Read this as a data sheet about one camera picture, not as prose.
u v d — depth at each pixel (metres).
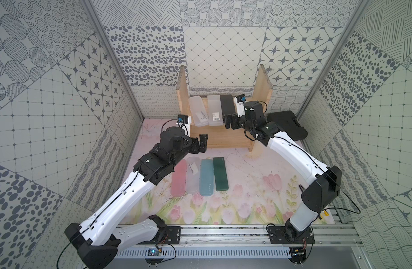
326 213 0.80
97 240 0.37
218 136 1.04
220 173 0.92
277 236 0.73
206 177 0.92
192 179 0.91
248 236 0.76
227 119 0.71
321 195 0.52
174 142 0.47
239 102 0.68
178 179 0.91
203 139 0.59
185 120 0.56
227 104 0.88
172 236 0.74
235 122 0.71
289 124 1.16
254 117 0.59
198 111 0.84
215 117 0.80
